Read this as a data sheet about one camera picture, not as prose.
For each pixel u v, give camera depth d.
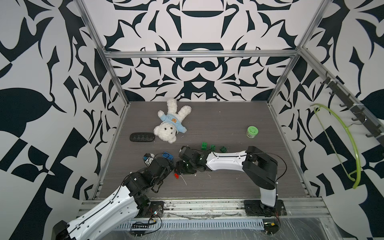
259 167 0.50
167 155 0.91
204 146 0.95
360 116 0.56
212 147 0.94
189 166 0.73
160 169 0.59
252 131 0.99
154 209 0.73
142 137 0.96
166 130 0.93
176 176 0.83
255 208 0.74
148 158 0.71
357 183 0.58
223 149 0.94
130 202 0.51
